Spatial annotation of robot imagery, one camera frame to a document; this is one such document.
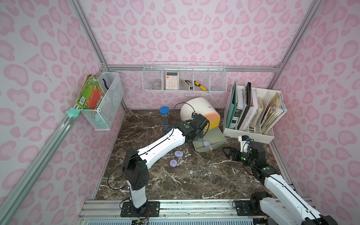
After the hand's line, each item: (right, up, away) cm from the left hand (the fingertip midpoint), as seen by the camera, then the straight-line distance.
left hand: (197, 132), depth 82 cm
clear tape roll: (-27, +30, +13) cm, 42 cm away
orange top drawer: (+11, +9, +9) cm, 17 cm away
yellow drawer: (+13, +4, +12) cm, 18 cm away
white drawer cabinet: (+3, +16, +11) cm, 20 cm away
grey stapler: (-6, +32, +15) cm, 35 cm away
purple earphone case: (+8, -9, +13) cm, 17 cm away
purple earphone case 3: (-15, -20, +6) cm, 26 cm away
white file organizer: (+30, +11, +2) cm, 32 cm away
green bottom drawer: (+12, -6, +12) cm, 18 cm away
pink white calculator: (-16, +34, +13) cm, 40 cm away
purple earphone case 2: (-11, -15, +11) cm, 22 cm away
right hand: (+17, -10, 0) cm, 20 cm away
